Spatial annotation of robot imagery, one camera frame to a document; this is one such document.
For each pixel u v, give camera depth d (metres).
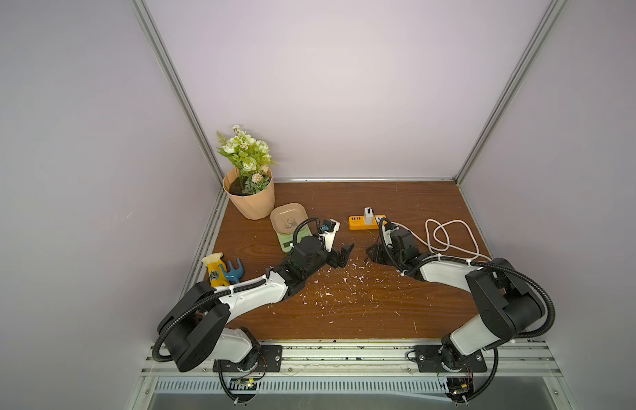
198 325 0.43
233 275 0.87
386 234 0.85
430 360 0.73
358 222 1.03
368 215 0.98
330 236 0.70
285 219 1.01
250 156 0.92
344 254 0.73
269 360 0.73
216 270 0.90
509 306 0.45
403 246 0.73
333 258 0.73
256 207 0.97
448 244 0.97
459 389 0.71
